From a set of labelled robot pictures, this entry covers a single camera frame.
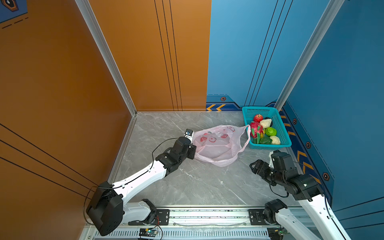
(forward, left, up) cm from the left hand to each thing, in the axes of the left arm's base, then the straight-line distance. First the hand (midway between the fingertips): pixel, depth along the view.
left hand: (192, 143), depth 82 cm
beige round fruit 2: (+10, -53, -10) cm, 55 cm away
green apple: (+16, -52, -9) cm, 55 cm away
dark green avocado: (+8, -46, -8) cm, 47 cm away
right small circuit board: (-39, -41, -17) cm, 59 cm away
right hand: (-15, -30, 0) cm, 33 cm away
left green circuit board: (-39, +20, -18) cm, 48 cm away
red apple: (+29, -47, -10) cm, 56 cm away
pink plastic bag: (+9, -18, -16) cm, 26 cm away
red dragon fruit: (+17, -42, -8) cm, 46 cm away
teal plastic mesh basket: (+34, -58, -9) cm, 68 cm away
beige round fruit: (+22, -50, -8) cm, 55 cm away
